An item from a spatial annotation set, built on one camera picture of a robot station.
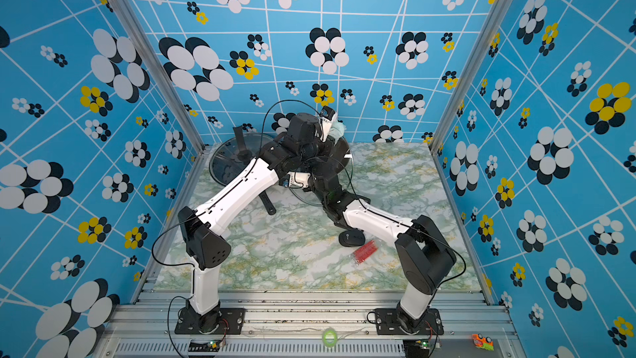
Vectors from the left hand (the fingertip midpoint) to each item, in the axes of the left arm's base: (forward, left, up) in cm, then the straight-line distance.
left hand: (336, 135), depth 77 cm
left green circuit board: (-52, +39, -36) cm, 74 cm away
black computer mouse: (-20, -6, -32) cm, 38 cm away
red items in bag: (-25, -10, -33) cm, 43 cm away
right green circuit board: (-52, -23, -33) cm, 66 cm away
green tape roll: (-50, +2, -34) cm, 60 cm away
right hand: (-2, +8, -7) cm, 11 cm away
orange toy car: (-51, -40, -31) cm, 72 cm away
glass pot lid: (+22, +47, -33) cm, 62 cm away
